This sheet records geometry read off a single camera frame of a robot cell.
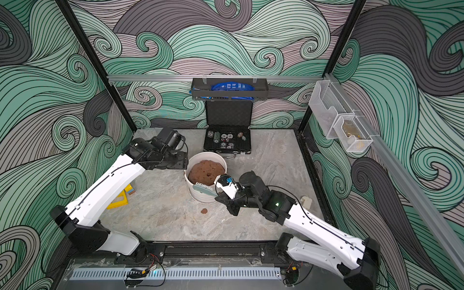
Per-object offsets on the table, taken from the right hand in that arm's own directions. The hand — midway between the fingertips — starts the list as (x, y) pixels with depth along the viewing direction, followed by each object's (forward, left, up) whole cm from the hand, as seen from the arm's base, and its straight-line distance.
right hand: (220, 195), depth 68 cm
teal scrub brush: (+1, +6, +4) cm, 7 cm away
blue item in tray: (+54, -6, +14) cm, 56 cm away
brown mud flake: (+1, +9, -21) cm, 23 cm away
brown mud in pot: (+16, +8, -10) cm, 20 cm away
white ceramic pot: (+6, +12, -14) cm, 20 cm away
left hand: (+13, +16, +6) cm, 21 cm away
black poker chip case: (+56, -3, -19) cm, 60 cm away
